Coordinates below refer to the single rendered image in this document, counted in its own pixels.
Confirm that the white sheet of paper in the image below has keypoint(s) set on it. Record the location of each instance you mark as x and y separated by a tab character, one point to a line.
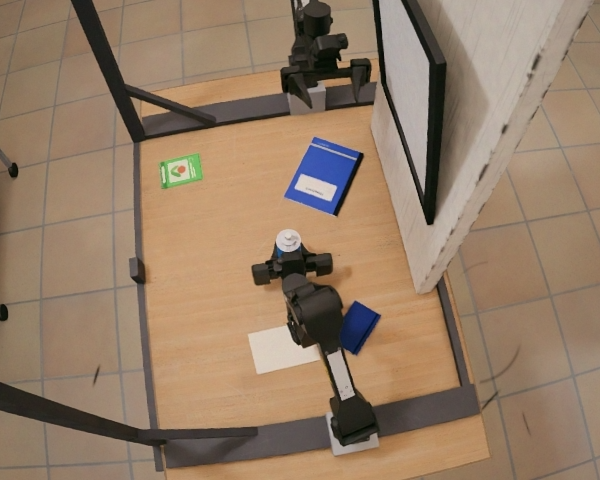
274	349

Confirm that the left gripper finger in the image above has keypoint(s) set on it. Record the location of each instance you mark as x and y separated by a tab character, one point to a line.
358	73
296	81

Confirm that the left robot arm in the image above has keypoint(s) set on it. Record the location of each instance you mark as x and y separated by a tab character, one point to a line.
315	20

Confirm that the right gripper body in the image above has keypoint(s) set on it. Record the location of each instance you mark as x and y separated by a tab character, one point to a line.
322	264

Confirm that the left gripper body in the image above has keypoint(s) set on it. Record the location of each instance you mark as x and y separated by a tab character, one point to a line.
320	71

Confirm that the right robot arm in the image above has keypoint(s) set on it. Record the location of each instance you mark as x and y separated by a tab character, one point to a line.
317	309

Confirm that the blue and white spray bottle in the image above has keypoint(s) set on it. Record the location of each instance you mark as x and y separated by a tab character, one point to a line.
288	241

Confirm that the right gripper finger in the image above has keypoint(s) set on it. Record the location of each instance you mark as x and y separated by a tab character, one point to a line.
306	253
274	255

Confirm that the beige wall panel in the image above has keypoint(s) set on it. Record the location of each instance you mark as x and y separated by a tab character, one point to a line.
502	57

